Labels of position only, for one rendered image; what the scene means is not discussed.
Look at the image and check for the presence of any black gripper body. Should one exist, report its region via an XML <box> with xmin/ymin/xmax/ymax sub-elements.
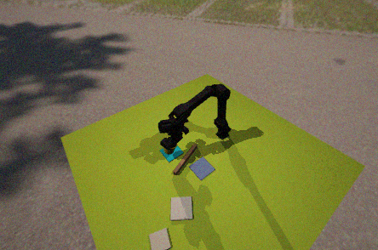
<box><xmin>160</xmin><ymin>126</ymin><xmax>189</xmax><ymax>151</ymax></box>

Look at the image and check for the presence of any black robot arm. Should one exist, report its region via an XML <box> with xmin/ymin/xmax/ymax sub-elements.
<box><xmin>158</xmin><ymin>84</ymin><xmax>231</xmax><ymax>139</ymax></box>

